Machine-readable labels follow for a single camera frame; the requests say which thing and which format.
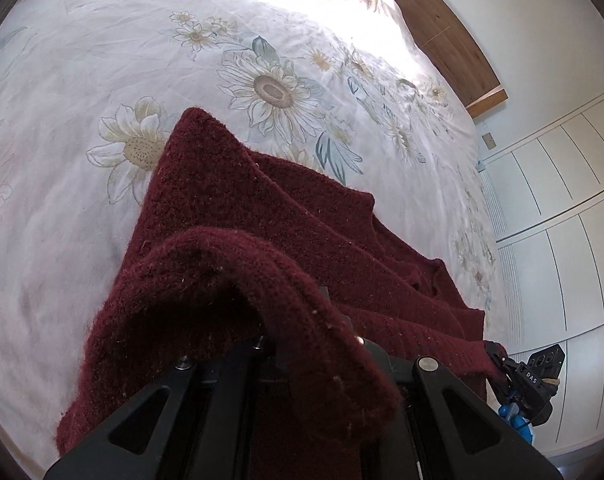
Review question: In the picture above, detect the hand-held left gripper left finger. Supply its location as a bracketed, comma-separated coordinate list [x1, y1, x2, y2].
[42, 335, 268, 480]

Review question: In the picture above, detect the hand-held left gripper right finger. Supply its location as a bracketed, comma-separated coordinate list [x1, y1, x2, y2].
[354, 335, 565, 480]

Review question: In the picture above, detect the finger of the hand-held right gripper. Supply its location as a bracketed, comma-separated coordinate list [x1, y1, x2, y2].
[484, 342, 521, 377]
[498, 399, 536, 444]

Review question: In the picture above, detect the dark red knitted sweater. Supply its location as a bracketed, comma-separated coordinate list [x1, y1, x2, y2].
[56, 106, 508, 480]

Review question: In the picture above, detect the white sliding-door wardrobe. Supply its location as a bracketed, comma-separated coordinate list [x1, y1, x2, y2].
[479, 89, 604, 461]

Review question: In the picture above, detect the wooden headboard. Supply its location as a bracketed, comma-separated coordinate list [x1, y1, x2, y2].
[327, 0, 509, 119]

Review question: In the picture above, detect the white floral duvet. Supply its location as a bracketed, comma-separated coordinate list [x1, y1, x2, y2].
[0, 0, 508, 461]

